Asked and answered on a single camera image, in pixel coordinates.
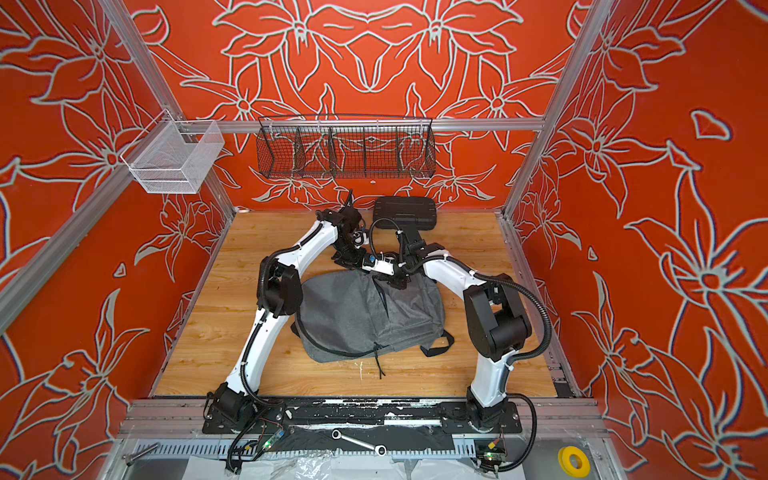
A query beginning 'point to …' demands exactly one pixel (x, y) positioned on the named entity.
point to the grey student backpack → (346, 314)
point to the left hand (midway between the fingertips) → (360, 265)
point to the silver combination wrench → (379, 450)
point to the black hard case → (408, 213)
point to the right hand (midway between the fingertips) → (378, 270)
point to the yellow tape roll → (564, 460)
